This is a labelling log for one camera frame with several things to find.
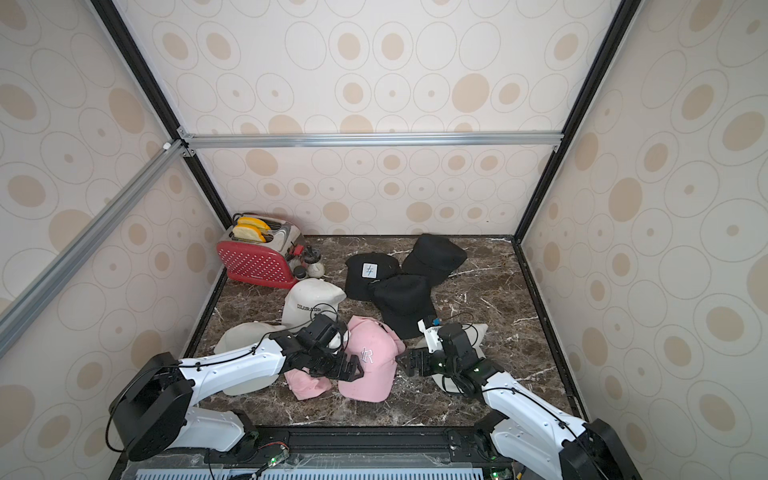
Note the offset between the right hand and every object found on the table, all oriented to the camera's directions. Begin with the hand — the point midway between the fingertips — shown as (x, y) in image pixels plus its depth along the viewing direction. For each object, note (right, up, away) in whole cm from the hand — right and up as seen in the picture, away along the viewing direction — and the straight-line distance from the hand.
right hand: (409, 361), depth 82 cm
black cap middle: (0, +15, +12) cm, 19 cm away
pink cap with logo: (-9, +3, +1) cm, 9 cm away
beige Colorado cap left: (-49, +6, +5) cm, 49 cm away
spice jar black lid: (-35, +24, +17) cm, 46 cm away
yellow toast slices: (-49, +38, +12) cm, 63 cm away
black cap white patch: (-14, +24, +21) cm, 35 cm away
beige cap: (-31, +16, +11) cm, 36 cm away
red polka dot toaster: (-45, +27, +13) cm, 54 cm away
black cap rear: (+11, +29, +28) cm, 41 cm away
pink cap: (-28, -6, -2) cm, 29 cm away
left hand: (-14, -3, -1) cm, 15 cm away
